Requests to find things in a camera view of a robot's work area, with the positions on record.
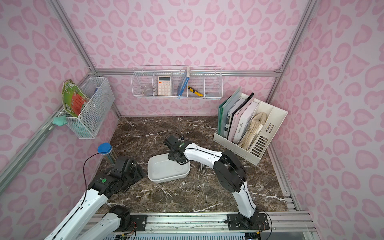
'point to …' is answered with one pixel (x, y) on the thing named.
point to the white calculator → (164, 85)
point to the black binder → (229, 118)
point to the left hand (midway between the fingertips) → (140, 172)
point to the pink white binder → (232, 120)
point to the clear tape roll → (148, 92)
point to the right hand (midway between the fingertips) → (171, 157)
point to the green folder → (223, 109)
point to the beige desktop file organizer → (274, 119)
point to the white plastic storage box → (161, 169)
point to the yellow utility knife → (195, 91)
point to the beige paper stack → (250, 134)
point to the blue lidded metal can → (105, 149)
